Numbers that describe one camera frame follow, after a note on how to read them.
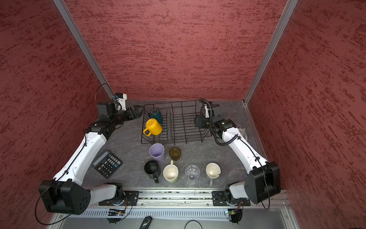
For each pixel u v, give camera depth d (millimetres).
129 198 713
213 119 611
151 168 825
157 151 844
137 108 687
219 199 741
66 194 382
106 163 848
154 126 856
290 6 712
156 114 947
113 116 607
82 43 852
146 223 643
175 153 893
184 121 1057
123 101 682
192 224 669
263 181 401
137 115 683
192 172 831
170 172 810
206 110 655
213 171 814
